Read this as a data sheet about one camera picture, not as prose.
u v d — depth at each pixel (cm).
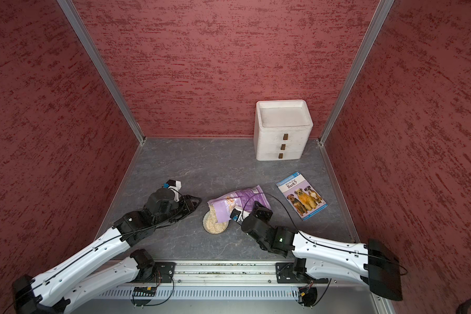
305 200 94
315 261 49
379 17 73
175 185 70
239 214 67
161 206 55
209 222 83
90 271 46
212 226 81
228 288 73
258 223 57
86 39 79
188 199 69
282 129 93
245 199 76
